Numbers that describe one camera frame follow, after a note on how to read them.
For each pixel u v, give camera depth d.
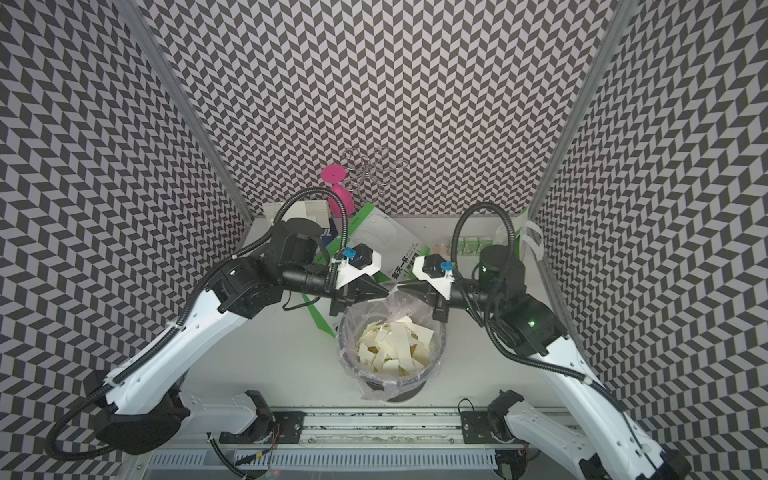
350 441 0.72
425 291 0.51
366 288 0.53
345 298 0.48
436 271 0.45
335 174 0.88
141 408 0.38
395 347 0.70
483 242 1.02
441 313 0.53
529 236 0.85
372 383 0.55
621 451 0.37
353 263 0.46
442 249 1.08
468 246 1.02
